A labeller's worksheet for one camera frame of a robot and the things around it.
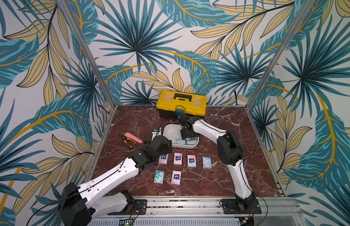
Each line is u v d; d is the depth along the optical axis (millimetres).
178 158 879
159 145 550
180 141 950
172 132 1042
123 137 992
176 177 814
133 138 987
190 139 970
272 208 763
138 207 727
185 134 900
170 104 1003
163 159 878
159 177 815
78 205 371
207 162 878
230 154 572
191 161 878
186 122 745
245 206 641
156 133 653
